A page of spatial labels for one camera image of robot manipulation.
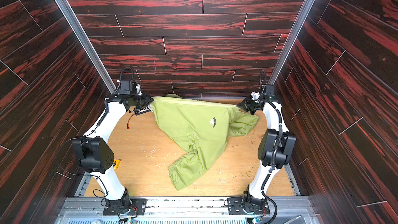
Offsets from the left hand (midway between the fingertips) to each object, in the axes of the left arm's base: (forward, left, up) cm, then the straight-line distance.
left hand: (154, 98), depth 89 cm
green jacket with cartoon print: (-9, -32, -14) cm, 36 cm away
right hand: (0, -51, -4) cm, 51 cm away
